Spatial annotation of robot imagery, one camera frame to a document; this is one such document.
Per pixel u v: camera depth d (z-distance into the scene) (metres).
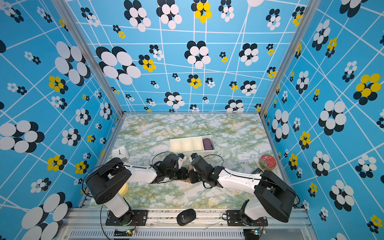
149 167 0.65
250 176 0.49
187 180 0.84
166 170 0.72
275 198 0.42
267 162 0.89
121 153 0.94
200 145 1.02
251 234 0.71
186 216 0.72
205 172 0.64
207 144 0.96
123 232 0.72
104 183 0.46
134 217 0.73
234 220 0.72
